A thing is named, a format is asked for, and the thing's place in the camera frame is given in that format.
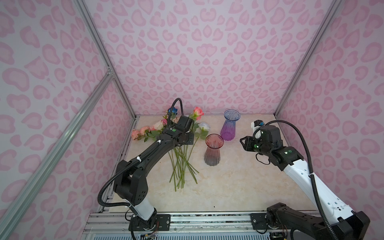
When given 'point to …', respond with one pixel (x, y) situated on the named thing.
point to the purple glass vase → (228, 131)
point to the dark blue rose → (174, 111)
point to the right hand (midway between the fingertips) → (242, 139)
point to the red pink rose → (197, 113)
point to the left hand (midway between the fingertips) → (190, 136)
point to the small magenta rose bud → (164, 121)
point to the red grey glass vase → (214, 142)
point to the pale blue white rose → (205, 126)
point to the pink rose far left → (134, 133)
